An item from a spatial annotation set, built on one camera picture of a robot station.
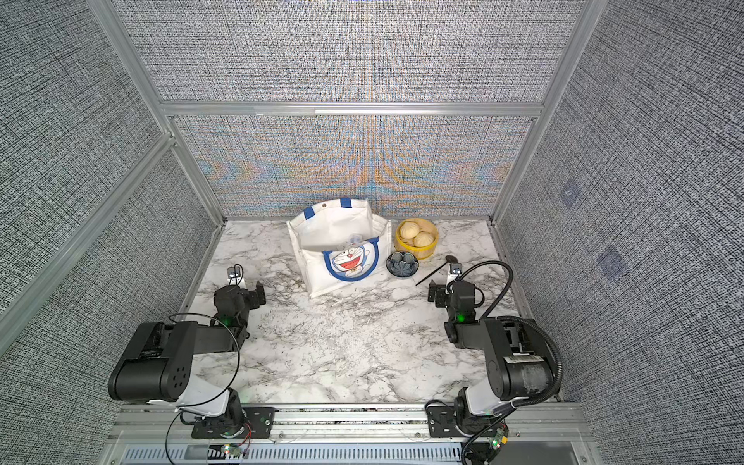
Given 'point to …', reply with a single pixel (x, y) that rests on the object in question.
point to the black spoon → (449, 259)
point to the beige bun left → (409, 230)
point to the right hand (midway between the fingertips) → (449, 273)
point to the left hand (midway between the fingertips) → (247, 280)
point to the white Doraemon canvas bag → (339, 243)
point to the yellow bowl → (407, 245)
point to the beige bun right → (423, 239)
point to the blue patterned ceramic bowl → (402, 263)
